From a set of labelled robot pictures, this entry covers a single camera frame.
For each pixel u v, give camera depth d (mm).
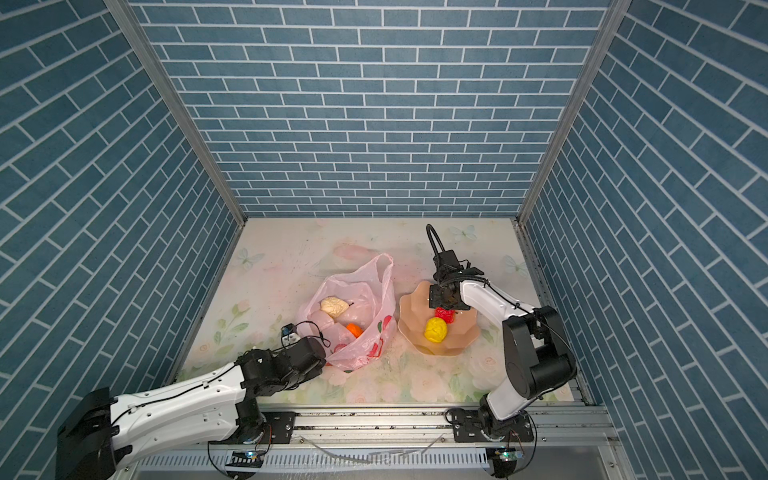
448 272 721
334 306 902
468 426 737
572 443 743
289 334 735
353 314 940
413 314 930
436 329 845
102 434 408
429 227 810
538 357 452
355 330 845
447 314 886
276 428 740
